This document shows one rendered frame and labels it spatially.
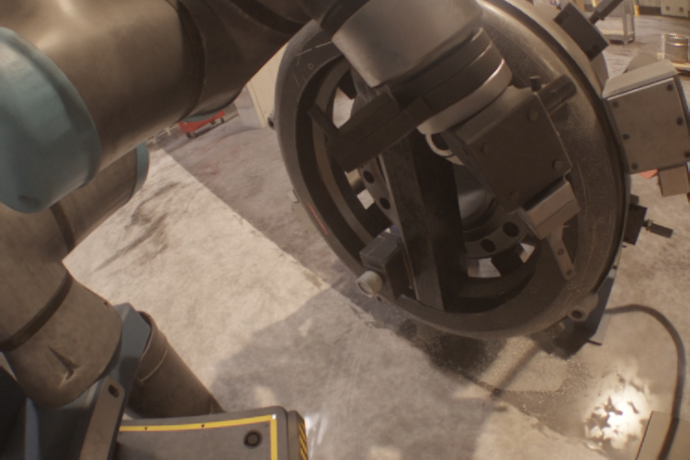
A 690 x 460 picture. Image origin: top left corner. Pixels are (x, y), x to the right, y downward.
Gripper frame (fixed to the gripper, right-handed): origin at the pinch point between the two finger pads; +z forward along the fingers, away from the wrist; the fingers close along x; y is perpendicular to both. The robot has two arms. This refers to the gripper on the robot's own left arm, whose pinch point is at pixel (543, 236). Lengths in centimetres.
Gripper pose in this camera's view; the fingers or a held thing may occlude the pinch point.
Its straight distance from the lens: 29.8
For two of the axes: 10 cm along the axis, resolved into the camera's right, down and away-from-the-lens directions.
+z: 6.3, 7.2, 2.8
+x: 0.5, -4.0, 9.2
